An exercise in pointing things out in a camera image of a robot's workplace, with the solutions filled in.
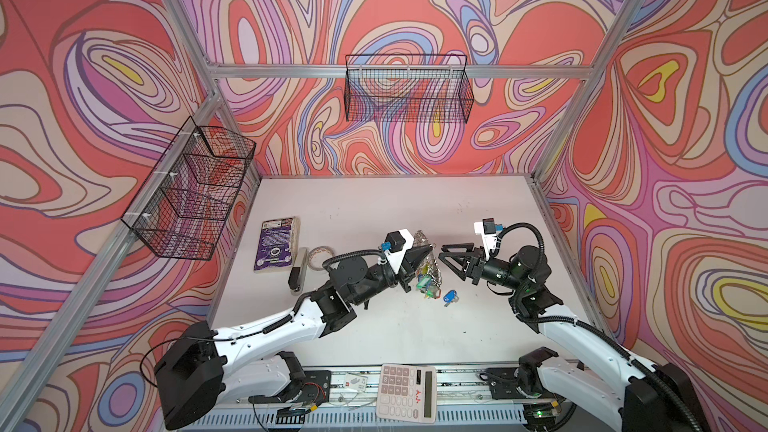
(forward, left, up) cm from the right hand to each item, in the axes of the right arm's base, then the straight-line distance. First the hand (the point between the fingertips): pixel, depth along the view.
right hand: (444, 259), depth 72 cm
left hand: (-2, +4, +8) cm, 9 cm away
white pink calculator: (-25, +10, -20) cm, 33 cm away
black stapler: (+5, +41, -16) cm, 45 cm away
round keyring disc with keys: (-5, +5, +3) cm, 7 cm away
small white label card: (-22, +23, -21) cm, 38 cm away
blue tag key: (-1, -5, -22) cm, 23 cm away
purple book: (+18, +50, -19) cm, 56 cm away
